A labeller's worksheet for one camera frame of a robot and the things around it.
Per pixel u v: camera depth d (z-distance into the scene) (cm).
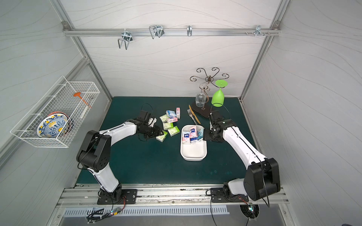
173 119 101
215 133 60
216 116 67
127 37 78
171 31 79
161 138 93
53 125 62
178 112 105
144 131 79
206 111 110
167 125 101
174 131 98
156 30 76
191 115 111
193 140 91
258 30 77
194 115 111
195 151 92
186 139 90
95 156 48
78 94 79
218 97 89
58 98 70
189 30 72
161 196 75
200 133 92
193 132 90
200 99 92
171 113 105
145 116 78
